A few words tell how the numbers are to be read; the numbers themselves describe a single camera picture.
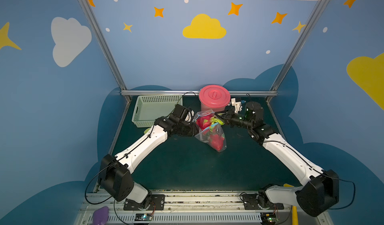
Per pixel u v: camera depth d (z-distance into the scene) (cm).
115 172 41
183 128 66
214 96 98
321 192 40
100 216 71
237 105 71
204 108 96
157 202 74
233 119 66
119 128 108
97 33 82
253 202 75
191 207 74
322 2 73
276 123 114
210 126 72
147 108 114
